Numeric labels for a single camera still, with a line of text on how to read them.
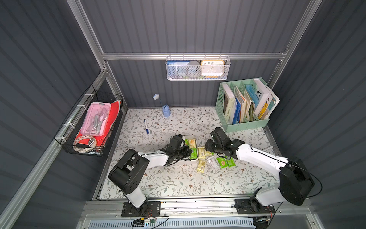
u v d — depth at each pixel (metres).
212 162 0.89
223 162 0.89
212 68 0.88
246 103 0.93
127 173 0.46
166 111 1.11
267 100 0.96
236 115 0.98
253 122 1.02
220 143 0.66
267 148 0.96
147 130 1.06
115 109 0.78
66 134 0.61
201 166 0.87
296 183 0.44
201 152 0.93
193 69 0.89
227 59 0.89
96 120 0.72
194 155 0.90
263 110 1.01
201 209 0.75
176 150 0.74
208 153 0.93
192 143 0.95
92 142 0.67
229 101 0.91
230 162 0.89
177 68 0.84
